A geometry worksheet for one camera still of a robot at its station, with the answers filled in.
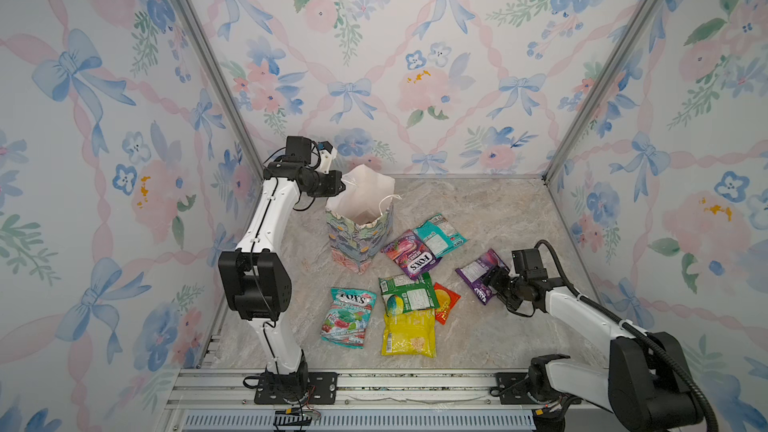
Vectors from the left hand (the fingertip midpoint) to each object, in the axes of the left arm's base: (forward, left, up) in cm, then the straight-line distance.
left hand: (345, 183), depth 86 cm
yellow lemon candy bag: (-35, -19, -21) cm, 45 cm away
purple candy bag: (-17, -40, -21) cm, 48 cm away
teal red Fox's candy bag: (-31, -2, -21) cm, 37 cm away
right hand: (-20, -42, -22) cm, 52 cm away
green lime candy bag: (-24, -17, -21) cm, 36 cm away
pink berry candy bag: (-11, -20, -21) cm, 31 cm away
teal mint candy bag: (-3, -30, -22) cm, 37 cm away
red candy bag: (-25, -30, -23) cm, 45 cm away
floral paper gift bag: (+2, -3, -18) cm, 18 cm away
